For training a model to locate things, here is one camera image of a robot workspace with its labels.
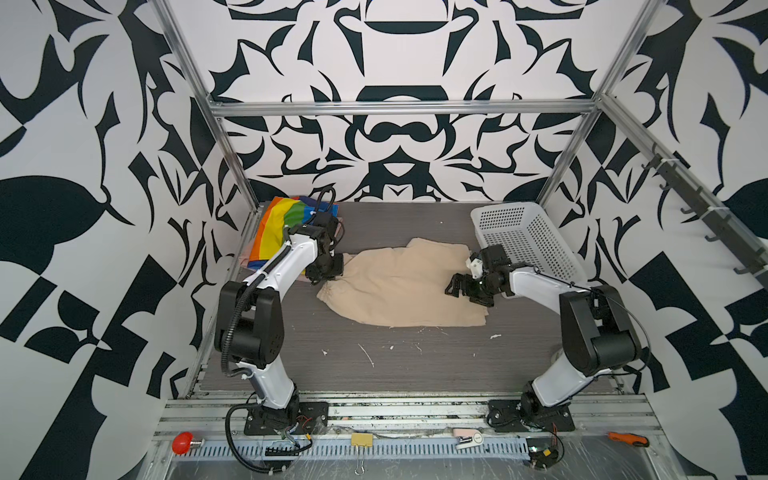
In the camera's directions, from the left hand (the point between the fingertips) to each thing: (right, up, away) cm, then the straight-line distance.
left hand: (333, 270), depth 89 cm
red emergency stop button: (-31, -37, -20) cm, 52 cm away
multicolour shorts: (-20, +18, +14) cm, 30 cm away
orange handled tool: (+72, -37, -18) cm, 83 cm away
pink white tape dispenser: (+34, -37, -19) cm, 53 cm away
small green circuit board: (+52, -41, -18) cm, 69 cm away
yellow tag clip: (+10, -38, -17) cm, 43 cm away
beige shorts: (+21, -6, +6) cm, 23 cm away
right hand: (+38, -7, +4) cm, 39 cm away
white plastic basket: (+67, +9, +19) cm, 70 cm away
